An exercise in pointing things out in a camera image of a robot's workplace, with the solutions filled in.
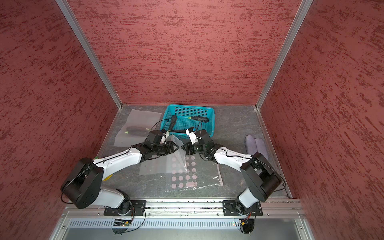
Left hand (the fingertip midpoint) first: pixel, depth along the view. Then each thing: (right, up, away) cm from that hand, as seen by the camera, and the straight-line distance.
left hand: (176, 151), depth 87 cm
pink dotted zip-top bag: (+5, -12, -1) cm, 13 cm away
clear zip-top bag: (-34, +19, +26) cm, 47 cm away
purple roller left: (+48, +2, +8) cm, 48 cm away
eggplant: (-28, +9, +14) cm, 33 cm away
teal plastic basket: (+2, +24, +23) cm, 34 cm away
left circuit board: (-26, -33, -14) cm, 44 cm away
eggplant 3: (+15, +19, +23) cm, 33 cm away
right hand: (+4, +1, -2) cm, 4 cm away
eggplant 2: (-5, +18, +19) cm, 27 cm away
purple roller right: (+54, +1, +8) cm, 55 cm away
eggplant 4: (-1, +11, +15) cm, 19 cm away
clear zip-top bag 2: (-10, -10, +3) cm, 15 cm away
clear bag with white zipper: (+19, -14, -1) cm, 24 cm away
